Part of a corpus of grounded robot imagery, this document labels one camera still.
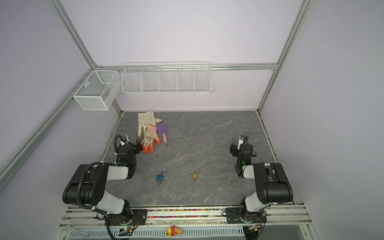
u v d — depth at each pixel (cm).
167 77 97
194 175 87
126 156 71
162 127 109
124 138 79
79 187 42
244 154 72
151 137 103
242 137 82
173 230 68
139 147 87
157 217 75
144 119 117
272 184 46
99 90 98
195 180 86
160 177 86
